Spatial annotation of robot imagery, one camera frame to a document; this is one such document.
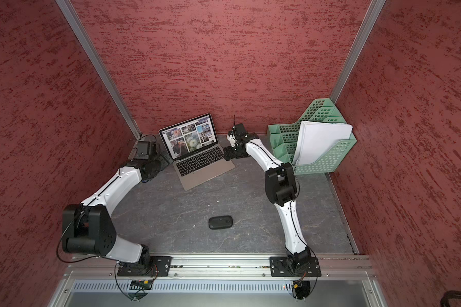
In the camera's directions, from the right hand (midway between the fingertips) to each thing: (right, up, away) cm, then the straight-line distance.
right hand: (232, 156), depth 100 cm
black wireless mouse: (-5, -29, -16) cm, 34 cm away
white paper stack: (+40, +10, -10) cm, 42 cm away
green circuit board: (-35, -49, -28) cm, 66 cm away
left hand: (-32, -4, -11) cm, 34 cm away
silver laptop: (-24, +6, +8) cm, 26 cm away
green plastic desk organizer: (+32, +11, +13) cm, 36 cm away
